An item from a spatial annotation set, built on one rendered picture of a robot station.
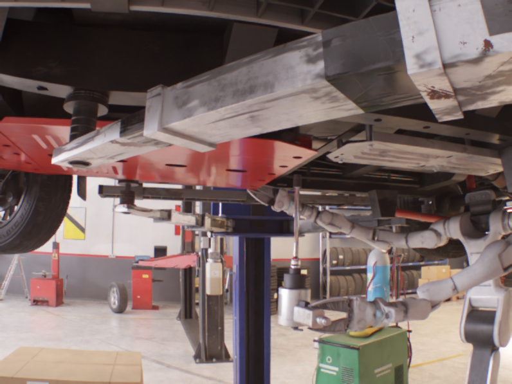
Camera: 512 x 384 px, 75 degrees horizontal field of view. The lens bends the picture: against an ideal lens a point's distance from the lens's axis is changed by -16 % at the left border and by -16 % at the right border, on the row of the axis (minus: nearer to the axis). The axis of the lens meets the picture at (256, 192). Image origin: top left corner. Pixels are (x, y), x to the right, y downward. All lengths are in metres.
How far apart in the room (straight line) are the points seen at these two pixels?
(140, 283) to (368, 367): 7.09
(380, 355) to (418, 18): 2.40
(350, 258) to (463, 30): 10.27
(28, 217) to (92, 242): 8.47
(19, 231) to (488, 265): 1.95
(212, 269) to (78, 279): 6.46
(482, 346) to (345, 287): 8.86
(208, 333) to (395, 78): 4.50
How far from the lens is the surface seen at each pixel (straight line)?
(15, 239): 2.02
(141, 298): 9.04
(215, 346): 4.80
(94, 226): 10.40
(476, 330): 1.74
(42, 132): 1.14
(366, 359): 2.50
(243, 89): 0.44
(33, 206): 1.94
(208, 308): 4.70
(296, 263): 1.14
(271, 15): 0.55
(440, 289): 1.26
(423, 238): 1.81
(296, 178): 1.16
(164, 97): 0.54
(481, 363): 1.80
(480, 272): 1.28
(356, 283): 10.67
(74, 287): 10.52
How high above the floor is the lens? 1.31
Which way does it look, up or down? 9 degrees up
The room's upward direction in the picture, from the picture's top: straight up
